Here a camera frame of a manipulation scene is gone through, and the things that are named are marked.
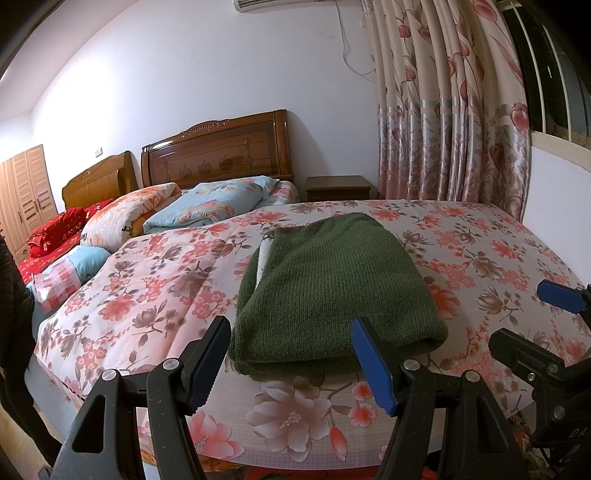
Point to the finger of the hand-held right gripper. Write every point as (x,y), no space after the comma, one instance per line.
(558,295)
(517,350)

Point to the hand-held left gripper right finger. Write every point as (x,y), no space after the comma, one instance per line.
(374,364)

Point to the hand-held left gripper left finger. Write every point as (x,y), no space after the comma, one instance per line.
(207,369)

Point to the green and white knit sweater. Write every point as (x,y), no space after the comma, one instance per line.
(332,286)

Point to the red floral cloth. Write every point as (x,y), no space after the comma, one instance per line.
(526,438)

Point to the pink floral bed sheet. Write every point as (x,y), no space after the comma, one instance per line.
(161,286)

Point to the light blue floral pillow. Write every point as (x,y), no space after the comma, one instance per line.
(207,205)

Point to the pink checked cloth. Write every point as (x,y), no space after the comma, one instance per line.
(60,284)

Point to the orange floral quilt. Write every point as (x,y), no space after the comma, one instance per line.
(124,217)

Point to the wooden nightstand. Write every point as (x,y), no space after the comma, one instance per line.
(337,189)

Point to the person in dark clothing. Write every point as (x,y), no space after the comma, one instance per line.
(18,346)

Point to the red quilt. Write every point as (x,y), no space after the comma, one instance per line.
(55,230)

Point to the floral curtain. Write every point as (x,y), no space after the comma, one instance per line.
(443,115)

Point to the small wooden headboard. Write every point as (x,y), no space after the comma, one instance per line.
(97,184)

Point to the large carved wooden headboard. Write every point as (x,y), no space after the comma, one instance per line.
(217,152)

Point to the barred window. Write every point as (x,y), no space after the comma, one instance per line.
(554,69)

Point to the light wooden wardrobe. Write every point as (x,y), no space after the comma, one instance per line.
(25,203)

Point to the white air conditioner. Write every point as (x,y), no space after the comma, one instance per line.
(277,3)

